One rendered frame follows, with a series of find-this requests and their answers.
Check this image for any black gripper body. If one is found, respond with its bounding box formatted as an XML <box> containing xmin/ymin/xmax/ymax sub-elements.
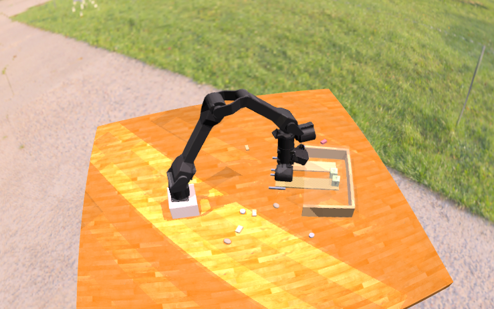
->
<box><xmin>275</xmin><ymin>145</ymin><xmax>294</xmax><ymax>182</ymax></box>

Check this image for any brown open-top box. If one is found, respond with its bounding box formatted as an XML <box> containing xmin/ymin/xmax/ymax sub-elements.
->
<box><xmin>301</xmin><ymin>143</ymin><xmax>356</xmax><ymax>218</ymax></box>

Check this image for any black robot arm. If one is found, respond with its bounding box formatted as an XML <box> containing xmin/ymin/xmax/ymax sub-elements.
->
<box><xmin>166</xmin><ymin>89</ymin><xmax>316</xmax><ymax>203</ymax></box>

